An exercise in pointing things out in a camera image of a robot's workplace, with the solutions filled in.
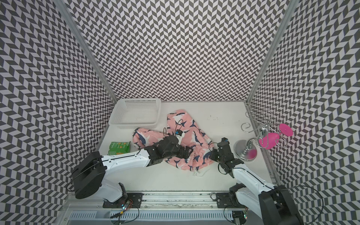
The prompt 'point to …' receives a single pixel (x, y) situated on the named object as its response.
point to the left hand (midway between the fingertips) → (187, 150)
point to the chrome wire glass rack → (242, 149)
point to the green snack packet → (119, 147)
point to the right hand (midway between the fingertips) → (212, 154)
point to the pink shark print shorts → (190, 134)
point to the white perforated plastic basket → (136, 113)
